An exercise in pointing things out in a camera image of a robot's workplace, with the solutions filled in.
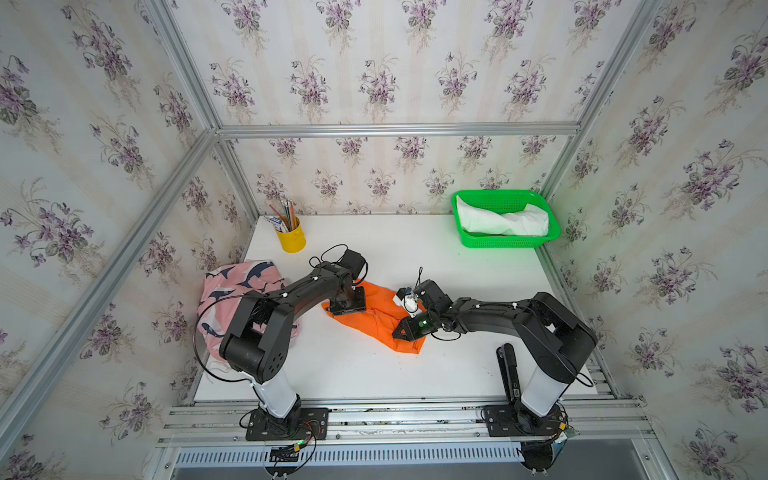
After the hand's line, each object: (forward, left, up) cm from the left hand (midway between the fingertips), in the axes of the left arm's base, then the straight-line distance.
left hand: (358, 310), depth 91 cm
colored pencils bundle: (+30, +26, +8) cm, 41 cm away
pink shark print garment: (+6, +43, +2) cm, 44 cm away
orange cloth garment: (-3, -7, +1) cm, 8 cm away
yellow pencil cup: (+25, +23, +4) cm, 35 cm away
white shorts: (+32, -63, +7) cm, 71 cm away
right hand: (-8, -13, -2) cm, 15 cm away
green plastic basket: (+43, -55, +7) cm, 70 cm away
